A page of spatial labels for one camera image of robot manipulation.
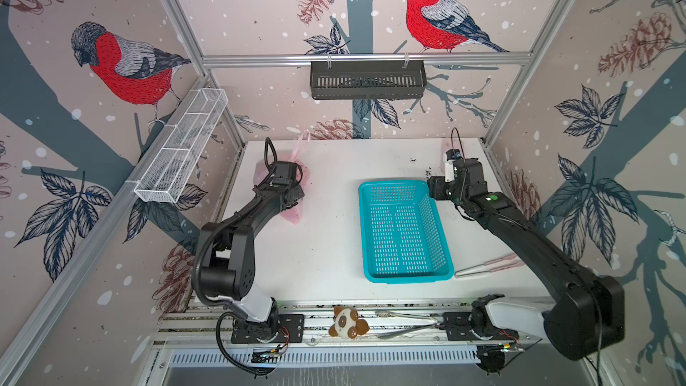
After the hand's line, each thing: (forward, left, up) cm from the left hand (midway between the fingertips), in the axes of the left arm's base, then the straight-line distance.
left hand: (292, 190), depth 93 cm
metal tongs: (-37, -38, -11) cm, 54 cm away
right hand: (-4, -48, +10) cm, 49 cm away
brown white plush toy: (-40, -19, -6) cm, 45 cm away
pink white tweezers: (-24, -66, -10) cm, 71 cm away
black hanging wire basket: (+40, -28, +20) cm, 53 cm away
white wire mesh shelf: (-11, +30, +21) cm, 38 cm away
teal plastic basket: (-14, -40, -11) cm, 44 cm away
